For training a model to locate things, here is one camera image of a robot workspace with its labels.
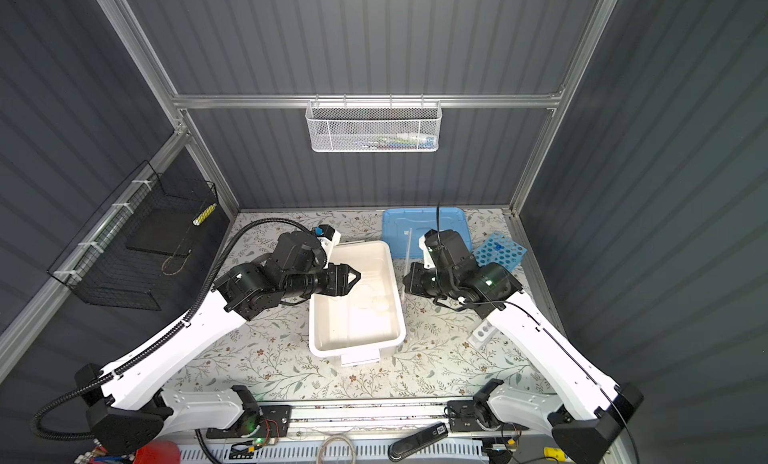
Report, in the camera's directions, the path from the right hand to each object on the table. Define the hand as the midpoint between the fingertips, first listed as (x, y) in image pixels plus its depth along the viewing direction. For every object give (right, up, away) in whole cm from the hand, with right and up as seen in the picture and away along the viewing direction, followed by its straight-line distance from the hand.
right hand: (404, 283), depth 69 cm
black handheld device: (+3, -40, +5) cm, 41 cm away
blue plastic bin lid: (-1, +15, +46) cm, 49 cm away
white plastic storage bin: (-10, -15, +23) cm, 29 cm away
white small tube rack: (+23, -17, +15) cm, 32 cm away
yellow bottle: (+34, -39, -1) cm, 52 cm away
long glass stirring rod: (+1, +4, +2) cm, 4 cm away
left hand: (-12, +2, 0) cm, 12 cm away
